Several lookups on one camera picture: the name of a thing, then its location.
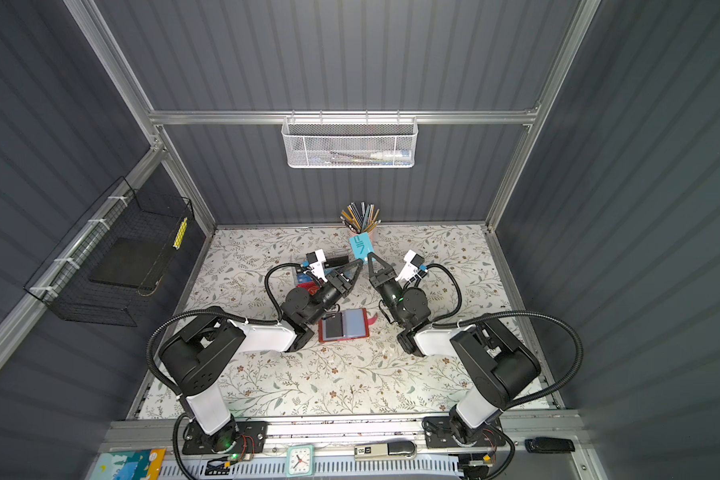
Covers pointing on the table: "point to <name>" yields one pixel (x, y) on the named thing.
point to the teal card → (361, 245)
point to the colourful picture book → (129, 465)
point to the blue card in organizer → (303, 278)
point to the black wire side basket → (111, 258)
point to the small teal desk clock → (300, 460)
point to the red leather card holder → (346, 325)
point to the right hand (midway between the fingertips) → (369, 259)
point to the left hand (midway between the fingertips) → (365, 263)
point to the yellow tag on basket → (180, 234)
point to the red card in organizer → (310, 286)
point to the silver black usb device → (390, 450)
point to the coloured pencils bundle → (360, 219)
